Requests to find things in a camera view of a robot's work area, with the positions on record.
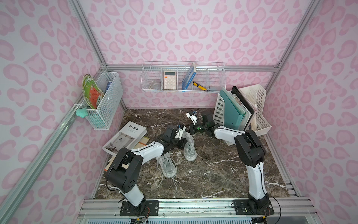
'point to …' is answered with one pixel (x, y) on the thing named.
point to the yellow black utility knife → (200, 86)
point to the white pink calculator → (170, 80)
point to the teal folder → (234, 112)
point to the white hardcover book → (127, 137)
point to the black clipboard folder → (235, 90)
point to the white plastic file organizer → (256, 94)
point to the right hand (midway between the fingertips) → (181, 129)
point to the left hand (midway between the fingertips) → (186, 138)
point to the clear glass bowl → (155, 85)
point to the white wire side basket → (110, 83)
